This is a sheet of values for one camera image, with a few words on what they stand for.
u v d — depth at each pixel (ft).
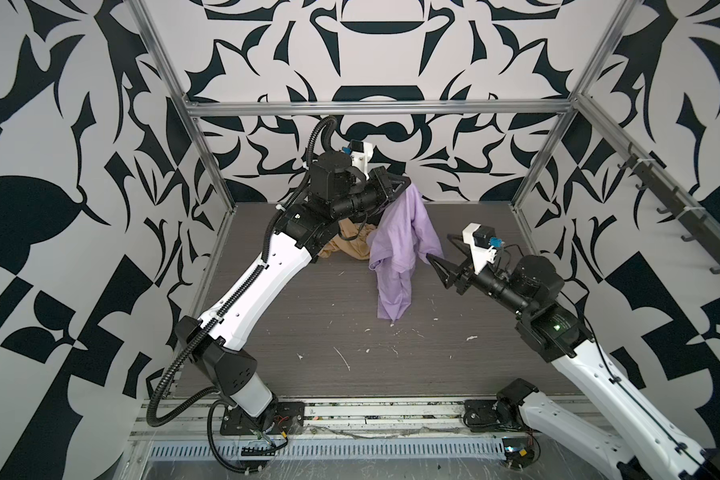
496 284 1.80
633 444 1.37
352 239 1.85
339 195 1.64
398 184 2.02
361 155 1.93
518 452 2.33
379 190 1.83
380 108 3.00
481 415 2.45
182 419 2.48
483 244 1.67
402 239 2.20
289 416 2.40
